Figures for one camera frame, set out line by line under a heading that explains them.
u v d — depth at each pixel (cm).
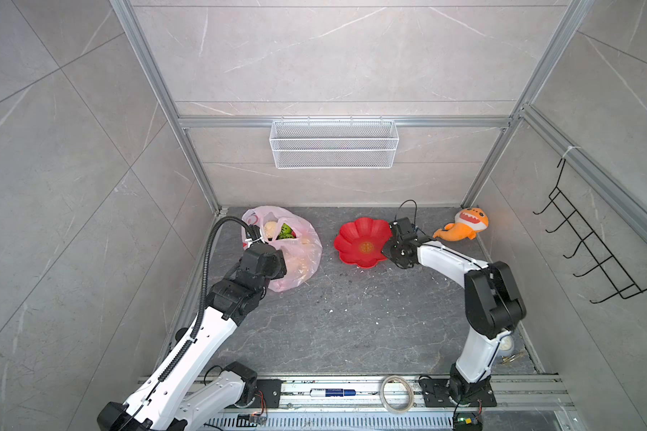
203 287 47
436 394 73
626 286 58
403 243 74
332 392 73
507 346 78
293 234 98
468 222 106
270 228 101
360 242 108
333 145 101
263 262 54
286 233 104
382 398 71
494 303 49
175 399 39
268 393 73
